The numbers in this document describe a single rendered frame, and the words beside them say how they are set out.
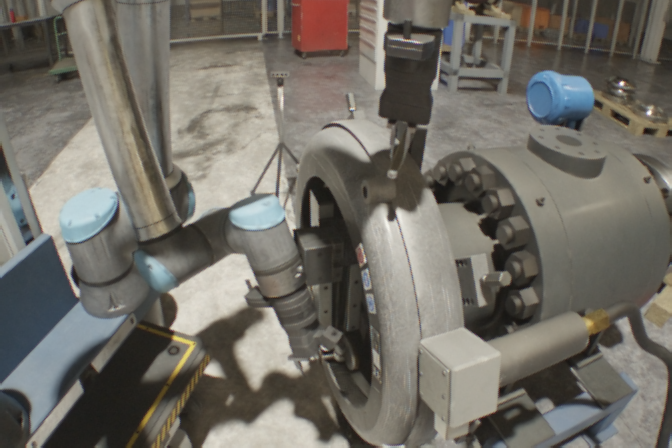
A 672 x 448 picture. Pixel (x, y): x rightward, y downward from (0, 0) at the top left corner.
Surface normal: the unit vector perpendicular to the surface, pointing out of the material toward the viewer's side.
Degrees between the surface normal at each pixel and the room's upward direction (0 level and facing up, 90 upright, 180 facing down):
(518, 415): 0
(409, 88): 102
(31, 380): 0
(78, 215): 5
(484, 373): 67
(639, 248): 61
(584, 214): 38
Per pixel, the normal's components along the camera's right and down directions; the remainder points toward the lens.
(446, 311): 0.24, -0.10
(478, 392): 0.29, 0.11
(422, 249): 0.19, -0.36
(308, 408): 0.02, -0.87
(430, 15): 0.21, 0.55
